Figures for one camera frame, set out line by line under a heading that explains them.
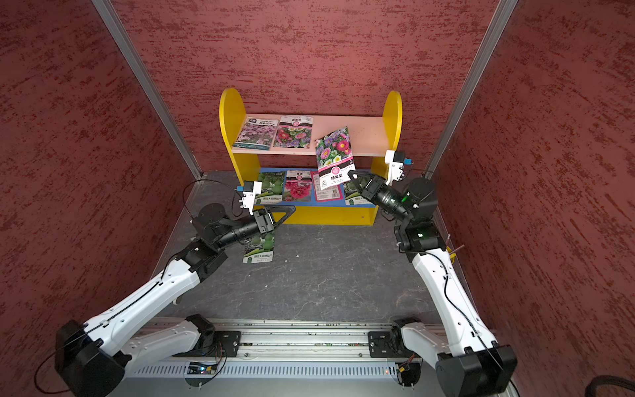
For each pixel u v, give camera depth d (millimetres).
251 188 611
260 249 947
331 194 947
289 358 737
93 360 370
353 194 947
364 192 561
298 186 974
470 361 364
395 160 578
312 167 1251
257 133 759
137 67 828
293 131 777
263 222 576
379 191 563
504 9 706
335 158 668
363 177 604
